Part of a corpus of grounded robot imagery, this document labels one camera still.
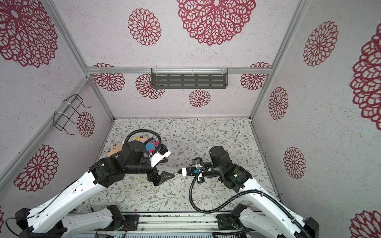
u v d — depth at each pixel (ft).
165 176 1.82
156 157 1.80
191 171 1.64
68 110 2.56
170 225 2.40
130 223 2.40
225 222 2.40
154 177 1.80
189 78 3.10
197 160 1.92
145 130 1.51
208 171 1.81
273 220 1.39
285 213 1.35
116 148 3.02
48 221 1.24
